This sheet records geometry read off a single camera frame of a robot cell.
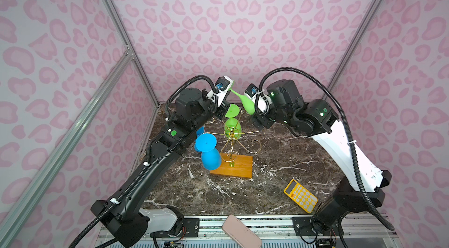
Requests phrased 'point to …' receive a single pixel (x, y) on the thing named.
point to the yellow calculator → (301, 196)
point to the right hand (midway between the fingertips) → (258, 108)
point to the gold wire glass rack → (227, 153)
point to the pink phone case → (237, 231)
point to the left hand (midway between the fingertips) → (229, 89)
